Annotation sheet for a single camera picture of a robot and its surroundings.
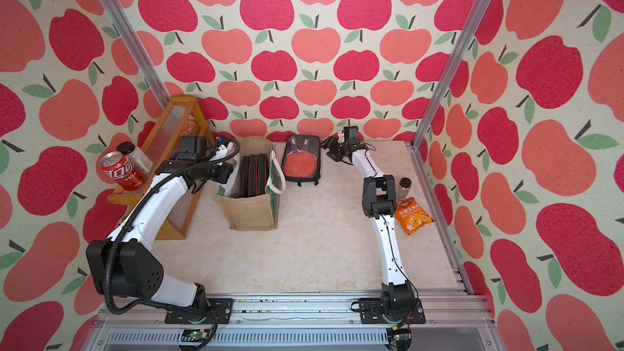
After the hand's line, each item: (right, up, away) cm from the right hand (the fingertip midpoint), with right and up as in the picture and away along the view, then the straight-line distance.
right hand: (322, 149), depth 112 cm
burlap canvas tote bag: (-24, -18, -37) cm, 47 cm away
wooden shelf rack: (-57, +12, -17) cm, 61 cm away
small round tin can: (-57, +9, -10) cm, 59 cm away
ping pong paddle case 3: (-27, -11, -23) cm, 37 cm away
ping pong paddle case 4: (-30, -15, -25) cm, 42 cm away
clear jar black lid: (-56, -5, -41) cm, 70 cm away
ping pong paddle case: (-10, -4, +6) cm, 12 cm away
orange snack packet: (+33, -26, -21) cm, 47 cm away
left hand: (-33, -9, -28) cm, 44 cm away
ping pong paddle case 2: (-23, -10, -22) cm, 33 cm away
